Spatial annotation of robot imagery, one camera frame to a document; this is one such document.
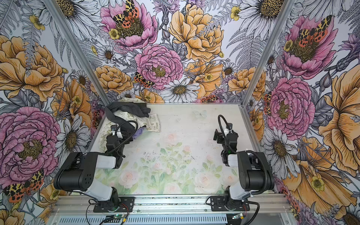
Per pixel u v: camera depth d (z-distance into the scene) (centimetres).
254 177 45
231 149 70
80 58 91
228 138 71
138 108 101
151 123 105
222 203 75
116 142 73
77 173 46
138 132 102
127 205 74
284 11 73
